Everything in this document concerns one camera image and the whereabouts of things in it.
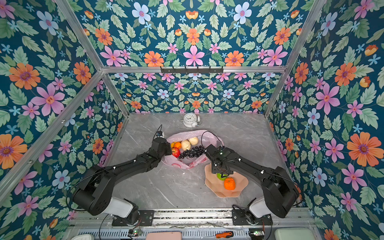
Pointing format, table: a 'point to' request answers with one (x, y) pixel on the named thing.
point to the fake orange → (177, 145)
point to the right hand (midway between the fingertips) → (219, 169)
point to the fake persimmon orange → (229, 183)
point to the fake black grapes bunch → (197, 151)
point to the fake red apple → (175, 152)
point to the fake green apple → (219, 176)
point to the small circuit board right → (256, 233)
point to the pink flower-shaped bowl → (217, 186)
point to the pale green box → (294, 233)
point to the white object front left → (83, 237)
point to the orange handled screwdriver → (224, 234)
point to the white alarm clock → (190, 120)
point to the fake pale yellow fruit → (194, 140)
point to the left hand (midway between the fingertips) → (170, 141)
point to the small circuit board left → (133, 232)
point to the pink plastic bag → (204, 138)
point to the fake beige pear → (186, 145)
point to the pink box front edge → (164, 235)
